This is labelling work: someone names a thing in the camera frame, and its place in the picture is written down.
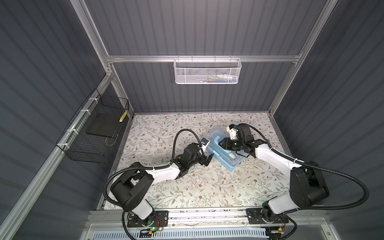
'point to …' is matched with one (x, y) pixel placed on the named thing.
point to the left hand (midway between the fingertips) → (206, 149)
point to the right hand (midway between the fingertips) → (221, 145)
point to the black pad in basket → (105, 124)
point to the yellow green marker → (123, 116)
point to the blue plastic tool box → (229, 159)
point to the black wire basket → (91, 136)
